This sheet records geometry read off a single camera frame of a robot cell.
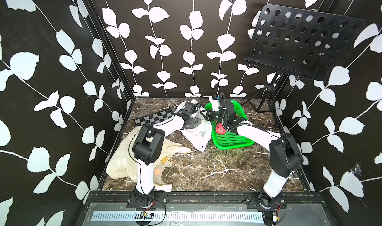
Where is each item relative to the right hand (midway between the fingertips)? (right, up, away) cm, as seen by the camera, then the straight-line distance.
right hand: (198, 110), depth 85 cm
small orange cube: (-23, -34, -3) cm, 42 cm away
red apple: (+18, -3, -14) cm, 23 cm away
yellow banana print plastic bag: (-37, -26, -15) cm, 47 cm away
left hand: (-6, -2, +14) cm, 15 cm away
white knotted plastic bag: (0, -15, -2) cm, 15 cm away
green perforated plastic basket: (+20, -19, +11) cm, 30 cm away
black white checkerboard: (-32, -5, +19) cm, 38 cm away
